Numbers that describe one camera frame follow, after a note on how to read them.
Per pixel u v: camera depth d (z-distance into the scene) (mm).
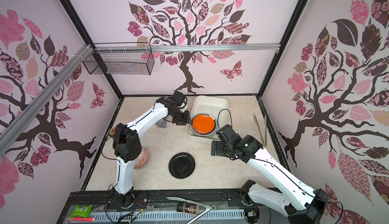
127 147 517
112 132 874
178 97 745
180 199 727
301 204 378
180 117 779
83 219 687
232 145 525
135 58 949
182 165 834
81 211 697
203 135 940
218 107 1136
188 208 683
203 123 1025
